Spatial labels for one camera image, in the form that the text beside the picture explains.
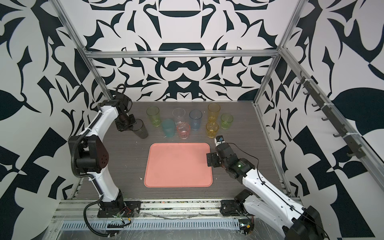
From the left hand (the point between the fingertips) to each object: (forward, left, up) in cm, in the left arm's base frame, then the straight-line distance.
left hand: (132, 125), depth 89 cm
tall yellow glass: (+12, -50, -2) cm, 51 cm away
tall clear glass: (+9, -27, -3) cm, 29 cm away
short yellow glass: (+4, -49, -11) cm, 50 cm away
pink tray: (-18, -26, -17) cm, 36 cm away
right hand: (-18, -47, -3) cm, 51 cm away
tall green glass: (+11, -11, -2) cm, 16 cm away
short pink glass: (+4, -30, -11) cm, 32 cm away
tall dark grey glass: (-3, -5, 0) cm, 6 cm away
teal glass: (+2, -21, -5) cm, 21 cm away
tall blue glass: (+7, -38, -4) cm, 39 cm away
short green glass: (+9, -59, -9) cm, 61 cm away
